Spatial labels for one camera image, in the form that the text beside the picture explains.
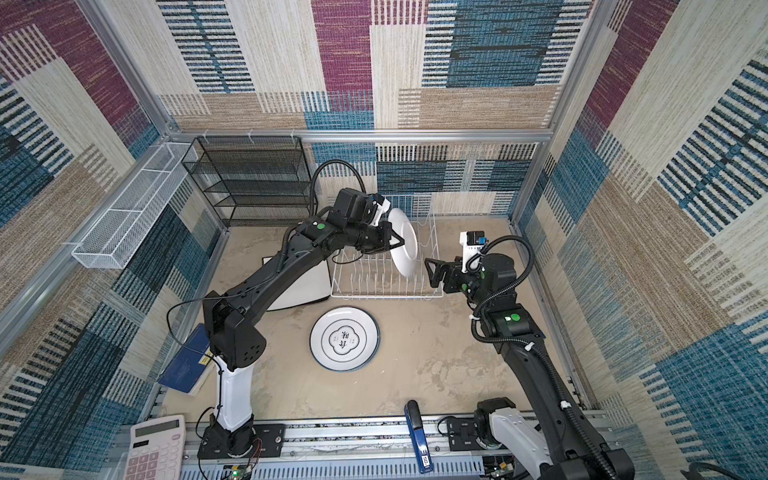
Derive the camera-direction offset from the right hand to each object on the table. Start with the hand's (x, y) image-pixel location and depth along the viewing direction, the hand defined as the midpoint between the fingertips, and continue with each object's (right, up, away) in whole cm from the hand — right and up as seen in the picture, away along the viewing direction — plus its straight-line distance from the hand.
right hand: (441, 264), depth 75 cm
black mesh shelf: (-61, +28, +34) cm, 75 cm away
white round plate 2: (-26, -23, +13) cm, 37 cm away
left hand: (-8, +7, +2) cm, 11 cm away
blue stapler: (-7, -36, -3) cm, 37 cm away
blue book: (-68, -29, +8) cm, 75 cm away
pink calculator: (-68, -43, -4) cm, 81 cm away
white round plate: (-9, +2, +4) cm, 10 cm away
